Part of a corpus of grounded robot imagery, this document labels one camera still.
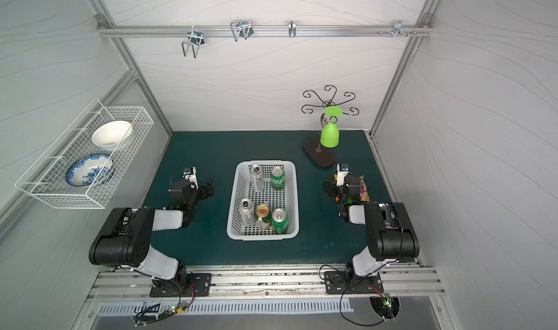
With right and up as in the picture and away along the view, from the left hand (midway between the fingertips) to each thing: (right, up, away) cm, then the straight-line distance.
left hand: (200, 180), depth 94 cm
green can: (+34, +2, -4) cm, 34 cm away
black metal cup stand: (+56, +11, +17) cm, 59 cm away
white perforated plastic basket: (+18, -1, +1) cm, 18 cm away
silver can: (+26, +2, -6) cm, 26 cm away
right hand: (+61, +2, +1) cm, 61 cm away
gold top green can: (+29, -11, -15) cm, 34 cm away
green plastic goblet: (+56, +20, -4) cm, 60 cm away
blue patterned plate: (-22, +7, -29) cm, 37 cm away
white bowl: (-27, +18, -17) cm, 37 cm away
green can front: (+36, -13, -16) cm, 41 cm away
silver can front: (+24, -8, -17) cm, 30 cm away
